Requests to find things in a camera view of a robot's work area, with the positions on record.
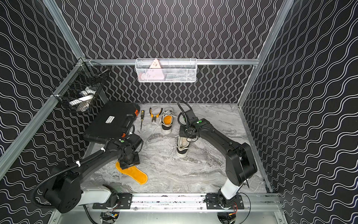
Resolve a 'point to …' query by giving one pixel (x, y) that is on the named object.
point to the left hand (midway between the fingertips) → (135, 162)
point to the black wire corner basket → (79, 89)
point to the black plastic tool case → (111, 120)
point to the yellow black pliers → (154, 117)
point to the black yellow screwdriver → (142, 117)
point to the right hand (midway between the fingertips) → (182, 132)
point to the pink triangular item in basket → (154, 72)
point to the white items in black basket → (83, 102)
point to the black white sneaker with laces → (167, 129)
